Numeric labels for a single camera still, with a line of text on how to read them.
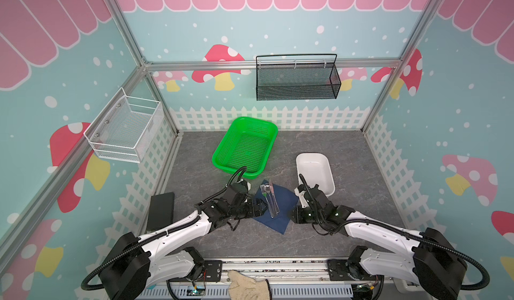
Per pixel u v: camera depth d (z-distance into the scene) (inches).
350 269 26.0
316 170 40.4
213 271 29.2
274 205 35.9
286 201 36.2
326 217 25.0
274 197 36.5
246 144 45.5
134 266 15.8
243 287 28.0
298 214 28.5
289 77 37.2
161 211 36.0
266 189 37.1
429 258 16.1
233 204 25.0
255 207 28.5
